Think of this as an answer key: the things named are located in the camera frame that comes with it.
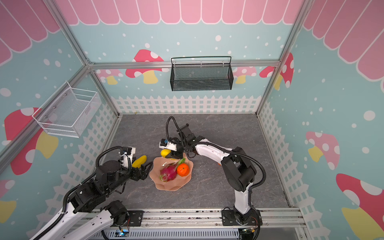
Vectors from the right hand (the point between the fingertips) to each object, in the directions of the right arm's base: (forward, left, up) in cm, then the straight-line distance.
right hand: (167, 151), depth 85 cm
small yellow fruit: (-3, +1, +3) cm, 5 cm away
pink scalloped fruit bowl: (-16, -4, -11) cm, 19 cm away
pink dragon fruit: (-11, -2, -4) cm, 12 cm away
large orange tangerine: (-10, -9, -3) cm, 14 cm away
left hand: (-12, +8, +8) cm, 17 cm away
